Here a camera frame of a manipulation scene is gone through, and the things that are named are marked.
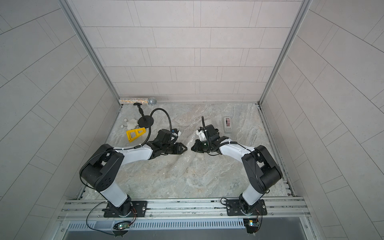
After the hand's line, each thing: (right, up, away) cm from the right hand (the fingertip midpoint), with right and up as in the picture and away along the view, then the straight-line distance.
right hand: (192, 148), depth 86 cm
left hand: (-3, -1, +3) cm, 4 cm away
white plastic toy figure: (-42, +14, +14) cm, 46 cm away
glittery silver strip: (-39, +28, +2) cm, 48 cm away
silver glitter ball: (-24, +28, +1) cm, 37 cm away
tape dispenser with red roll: (+23, +14, +13) cm, 30 cm away
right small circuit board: (+29, -31, -18) cm, 46 cm away
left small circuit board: (-29, -28, -22) cm, 46 cm away
